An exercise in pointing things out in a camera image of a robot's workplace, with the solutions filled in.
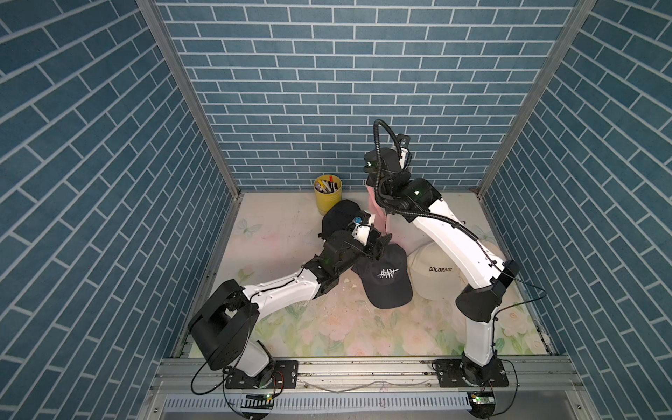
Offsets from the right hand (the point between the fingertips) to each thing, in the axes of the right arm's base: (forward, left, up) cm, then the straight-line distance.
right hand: (387, 167), depth 74 cm
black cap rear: (+4, +16, -28) cm, 33 cm away
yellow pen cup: (+17, +21, -28) cm, 39 cm away
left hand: (-12, -2, -15) cm, 20 cm away
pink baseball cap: (-9, -1, -15) cm, 17 cm away
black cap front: (-17, -3, -35) cm, 39 cm away
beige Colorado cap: (-13, -20, -36) cm, 43 cm away
